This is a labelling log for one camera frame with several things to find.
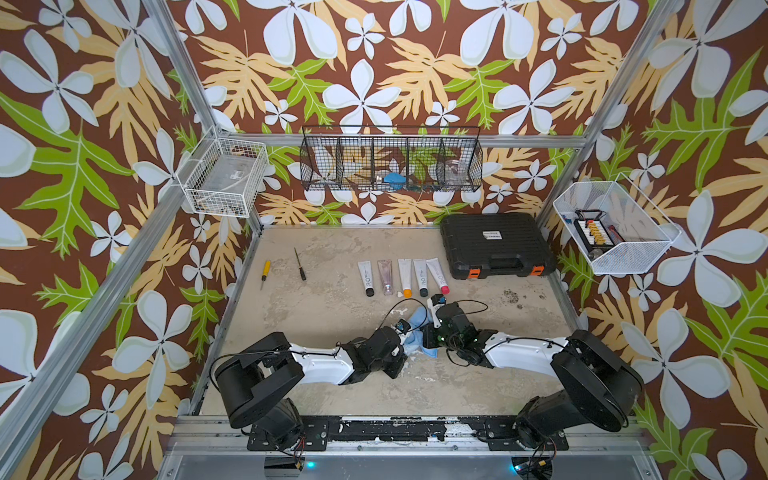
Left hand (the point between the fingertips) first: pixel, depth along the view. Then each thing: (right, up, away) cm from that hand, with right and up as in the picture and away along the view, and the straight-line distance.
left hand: (405, 351), depth 87 cm
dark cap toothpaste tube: (+7, +25, +20) cm, 32 cm away
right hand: (+4, +6, +3) cm, 7 cm away
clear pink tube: (-6, +23, +21) cm, 32 cm away
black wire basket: (-4, +61, +11) cm, 62 cm away
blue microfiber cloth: (+2, +4, -3) cm, 5 cm away
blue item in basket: (-2, +53, +8) cm, 54 cm away
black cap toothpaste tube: (-13, +23, +19) cm, 33 cm away
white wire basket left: (-53, +52, -2) cm, 74 cm away
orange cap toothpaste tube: (+2, +22, +17) cm, 28 cm away
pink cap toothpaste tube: (+12, +25, +20) cm, 34 cm away
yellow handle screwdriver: (-49, +22, +18) cm, 57 cm away
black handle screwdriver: (-37, +24, +20) cm, 48 cm away
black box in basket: (+52, +35, -5) cm, 63 cm away
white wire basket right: (+59, +36, -6) cm, 69 cm away
